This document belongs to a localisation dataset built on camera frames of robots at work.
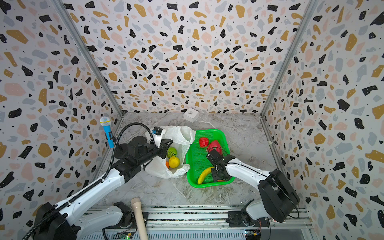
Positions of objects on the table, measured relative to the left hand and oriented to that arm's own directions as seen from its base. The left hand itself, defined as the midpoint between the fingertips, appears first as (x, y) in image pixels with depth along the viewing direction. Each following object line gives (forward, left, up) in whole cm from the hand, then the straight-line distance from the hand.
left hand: (172, 138), depth 74 cm
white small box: (+38, -8, -23) cm, 45 cm away
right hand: (-9, -23, -23) cm, 34 cm away
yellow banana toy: (-10, -16, -23) cm, 29 cm away
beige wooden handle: (-25, +18, -22) cm, 38 cm away
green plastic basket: (+1, -12, -26) cm, 29 cm away
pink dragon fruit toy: (+5, -23, -15) cm, 29 cm away
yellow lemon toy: (-3, +1, -20) cm, 21 cm away
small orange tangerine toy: (-15, -25, -18) cm, 34 cm away
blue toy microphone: (+11, +37, 0) cm, 38 cm away
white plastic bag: (+3, -5, -4) cm, 7 cm away
